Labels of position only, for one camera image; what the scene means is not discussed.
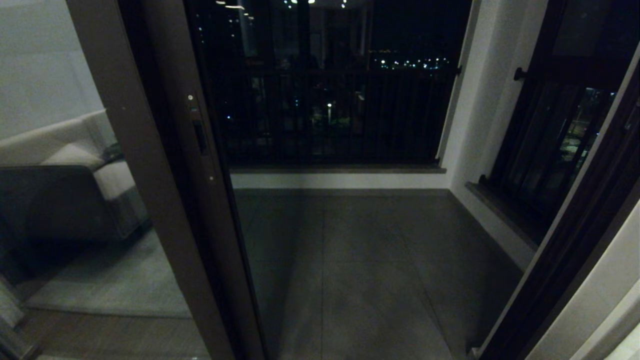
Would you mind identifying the brown framed sliding glass door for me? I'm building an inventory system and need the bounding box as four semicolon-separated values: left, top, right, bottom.
120;0;268;360

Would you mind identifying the recessed brown door handle plate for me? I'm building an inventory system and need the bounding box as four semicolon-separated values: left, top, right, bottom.
186;92;218;183

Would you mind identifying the grey stone balcony sill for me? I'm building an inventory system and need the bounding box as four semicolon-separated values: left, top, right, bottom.
227;164;447;175

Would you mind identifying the black metal balcony railing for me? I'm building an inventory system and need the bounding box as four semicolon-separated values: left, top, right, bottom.
200;62;463;168

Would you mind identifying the brown framed fixed glass door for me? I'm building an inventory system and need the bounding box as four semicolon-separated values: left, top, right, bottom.
0;0;236;360

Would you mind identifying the grey stone side window sill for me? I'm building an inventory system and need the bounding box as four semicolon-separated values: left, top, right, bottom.
465;180;543;251

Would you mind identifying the dark door jamb frame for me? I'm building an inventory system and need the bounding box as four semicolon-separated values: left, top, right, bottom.
475;47;640;360

